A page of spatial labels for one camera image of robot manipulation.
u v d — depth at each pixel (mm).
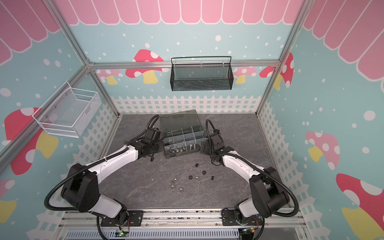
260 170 463
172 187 833
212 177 879
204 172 895
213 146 680
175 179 866
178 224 729
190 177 872
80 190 431
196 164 920
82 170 438
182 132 1063
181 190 830
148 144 650
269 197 426
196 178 870
